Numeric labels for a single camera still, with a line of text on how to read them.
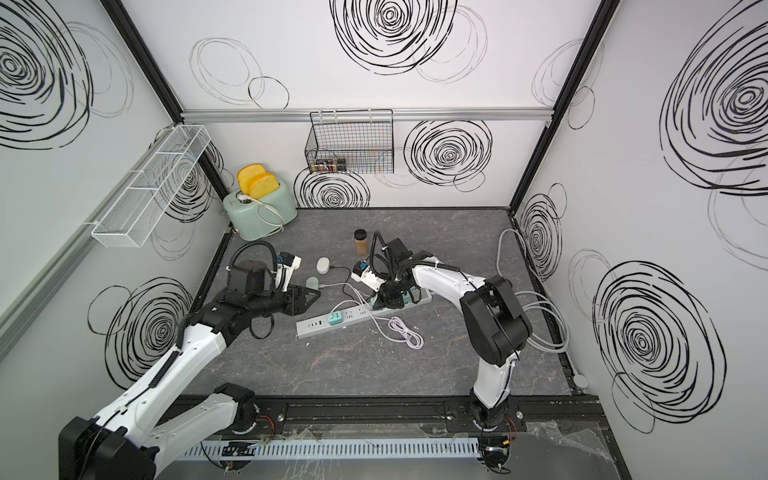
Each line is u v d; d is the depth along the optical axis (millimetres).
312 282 963
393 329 874
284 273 654
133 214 725
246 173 1020
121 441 383
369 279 787
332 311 913
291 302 669
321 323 867
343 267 1022
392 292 772
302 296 696
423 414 754
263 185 998
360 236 1009
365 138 963
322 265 1020
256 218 1026
